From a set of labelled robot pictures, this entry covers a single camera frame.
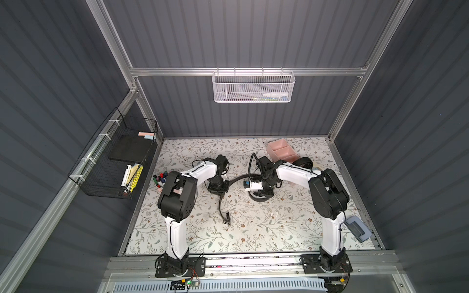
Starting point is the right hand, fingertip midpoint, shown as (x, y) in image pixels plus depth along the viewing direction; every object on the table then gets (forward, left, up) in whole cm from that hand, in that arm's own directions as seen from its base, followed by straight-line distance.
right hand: (263, 190), depth 96 cm
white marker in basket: (-10, +56, +28) cm, 63 cm away
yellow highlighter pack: (-10, +52, +27) cm, 60 cm away
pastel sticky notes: (+14, +56, +27) cm, 64 cm away
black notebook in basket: (+4, +58, +30) cm, 66 cm away
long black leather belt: (+9, -21, +13) cm, 26 cm away
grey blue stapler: (-19, -42, +1) cm, 46 cm away
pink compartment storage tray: (+24, -11, +6) cm, 27 cm away
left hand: (-2, +22, 0) cm, 22 cm away
